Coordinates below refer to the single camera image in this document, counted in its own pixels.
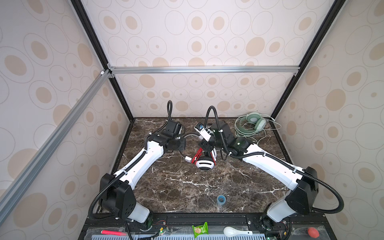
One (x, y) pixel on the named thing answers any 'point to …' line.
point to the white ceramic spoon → (231, 231)
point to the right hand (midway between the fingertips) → (203, 134)
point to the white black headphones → (202, 163)
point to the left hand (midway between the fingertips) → (186, 141)
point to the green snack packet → (200, 229)
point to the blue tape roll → (221, 199)
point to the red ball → (313, 232)
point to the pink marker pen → (113, 233)
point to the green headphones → (253, 117)
